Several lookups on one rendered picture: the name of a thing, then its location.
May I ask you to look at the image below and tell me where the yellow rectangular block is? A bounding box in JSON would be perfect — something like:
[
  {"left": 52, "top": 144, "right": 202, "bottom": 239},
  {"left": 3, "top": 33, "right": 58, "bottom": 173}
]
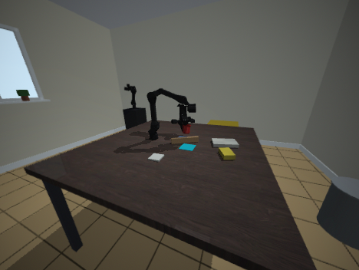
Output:
[{"left": 219, "top": 147, "right": 235, "bottom": 160}]

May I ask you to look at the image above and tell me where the tan flat bar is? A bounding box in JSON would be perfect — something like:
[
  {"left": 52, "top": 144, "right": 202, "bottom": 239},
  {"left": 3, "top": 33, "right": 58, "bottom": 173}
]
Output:
[{"left": 171, "top": 136, "right": 199, "bottom": 144}]

